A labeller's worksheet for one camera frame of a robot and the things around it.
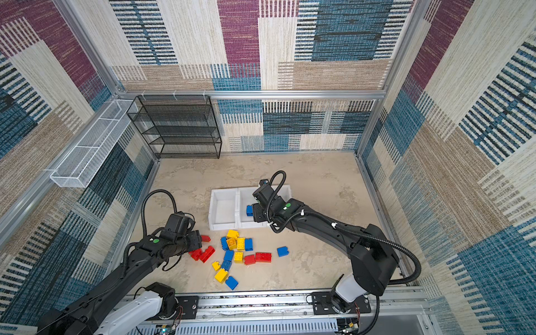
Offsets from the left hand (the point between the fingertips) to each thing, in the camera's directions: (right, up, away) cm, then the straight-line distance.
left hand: (195, 237), depth 84 cm
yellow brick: (+17, -4, +3) cm, 18 cm away
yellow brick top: (+14, 0, +5) cm, 15 cm away
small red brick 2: (+21, -9, 0) cm, 23 cm away
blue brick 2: (+20, +8, +12) cm, 25 cm away
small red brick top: (+3, -2, +4) cm, 5 cm away
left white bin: (+7, +8, +16) cm, 19 cm away
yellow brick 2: (+17, -7, -2) cm, 19 cm away
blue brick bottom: (+15, -15, -5) cm, 22 cm away
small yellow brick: (+8, -11, -2) cm, 14 cm away
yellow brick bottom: (+12, -13, -5) cm, 18 cm away
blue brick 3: (+35, -7, +3) cm, 35 cm away
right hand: (+26, +10, 0) cm, 28 cm away
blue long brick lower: (+13, -9, 0) cm, 15 cm away
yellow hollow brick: (+14, -3, +1) cm, 14 cm away
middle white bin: (+17, +13, +21) cm, 30 cm away
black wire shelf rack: (-19, +50, +27) cm, 60 cm away
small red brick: (0, -7, 0) cm, 7 cm away
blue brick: (+21, -4, +3) cm, 21 cm away
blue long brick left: (+11, -3, +2) cm, 11 cm away
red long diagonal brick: (+5, -6, 0) cm, 8 cm away
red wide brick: (+26, -8, -1) cm, 27 cm away
